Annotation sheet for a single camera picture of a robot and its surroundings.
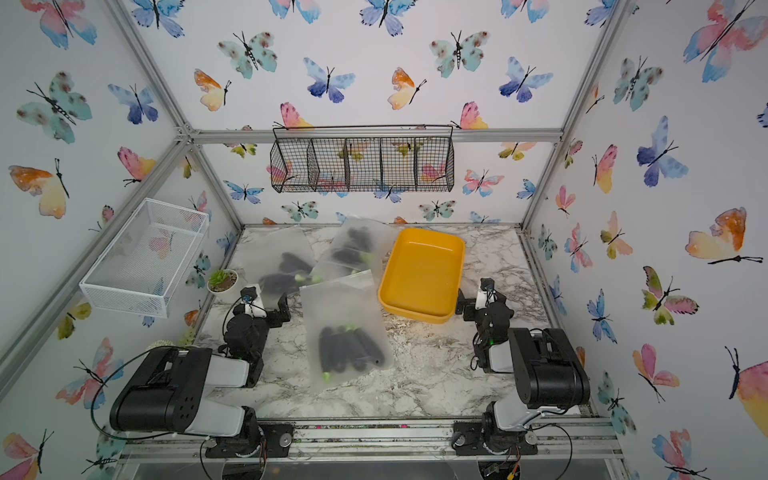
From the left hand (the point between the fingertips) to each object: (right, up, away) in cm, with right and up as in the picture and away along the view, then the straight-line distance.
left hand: (271, 292), depth 89 cm
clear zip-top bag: (-6, +9, +20) cm, 23 cm away
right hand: (+62, +1, +2) cm, 62 cm away
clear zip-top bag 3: (+22, -12, +2) cm, 25 cm away
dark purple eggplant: (+1, +5, +15) cm, 16 cm away
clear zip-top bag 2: (+24, +14, +21) cm, 35 cm away
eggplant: (+30, -17, -4) cm, 34 cm away
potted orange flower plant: (-15, -10, -14) cm, 23 cm away
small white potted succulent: (-17, +3, +4) cm, 18 cm away
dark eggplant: (+17, -16, -4) cm, 24 cm away
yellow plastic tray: (+46, +4, +15) cm, 49 cm away
